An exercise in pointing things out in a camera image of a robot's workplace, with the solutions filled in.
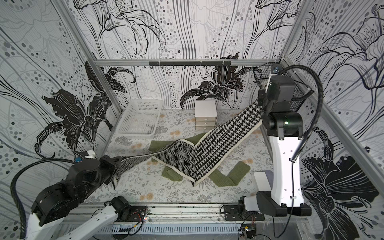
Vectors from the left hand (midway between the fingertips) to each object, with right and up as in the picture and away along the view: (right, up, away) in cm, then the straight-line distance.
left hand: (127, 160), depth 63 cm
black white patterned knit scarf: (+28, -5, +23) cm, 37 cm away
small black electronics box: (+55, -35, +7) cm, 66 cm away
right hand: (+62, +30, -5) cm, 69 cm away
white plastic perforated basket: (-14, +19, +49) cm, 55 cm away
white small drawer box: (+36, +22, +35) cm, 55 cm away
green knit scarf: (+48, -14, +23) cm, 55 cm away
